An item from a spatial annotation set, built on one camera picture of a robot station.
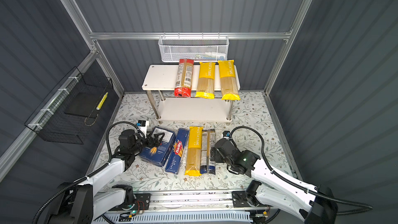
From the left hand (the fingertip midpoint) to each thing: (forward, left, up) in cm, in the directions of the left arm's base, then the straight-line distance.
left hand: (157, 132), depth 86 cm
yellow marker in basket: (+10, +26, +17) cm, 32 cm away
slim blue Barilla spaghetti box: (-13, -10, -8) cm, 18 cm away
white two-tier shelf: (+18, -3, +24) cm, 30 cm away
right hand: (-14, -33, 0) cm, 36 cm away
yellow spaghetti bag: (-17, -20, -9) cm, 27 cm away
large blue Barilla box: (-11, 0, -5) cm, 12 cm away
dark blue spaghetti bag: (-3, -29, -7) cm, 30 cm away
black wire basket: (+9, +38, +19) cm, 43 cm away
